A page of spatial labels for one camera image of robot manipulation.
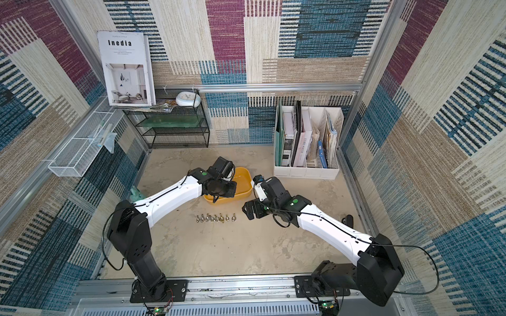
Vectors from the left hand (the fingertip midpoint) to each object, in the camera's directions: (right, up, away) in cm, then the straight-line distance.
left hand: (233, 189), depth 88 cm
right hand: (+8, -4, -8) cm, 12 cm away
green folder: (+24, +26, +31) cm, 47 cm away
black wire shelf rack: (-37, +32, +11) cm, 50 cm away
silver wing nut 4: (-10, -14, +4) cm, 18 cm away
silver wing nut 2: (-15, -14, +4) cm, 20 cm away
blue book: (+41, +16, +7) cm, 45 cm away
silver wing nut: (-17, -14, +4) cm, 22 cm away
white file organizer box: (+34, +21, +6) cm, 41 cm away
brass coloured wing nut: (-6, -14, +4) cm, 15 cm away
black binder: (+28, +27, 0) cm, 39 cm away
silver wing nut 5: (-8, -14, +3) cm, 16 cm away
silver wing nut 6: (0, -14, +4) cm, 14 cm away
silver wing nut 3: (-12, -13, +4) cm, 18 cm away
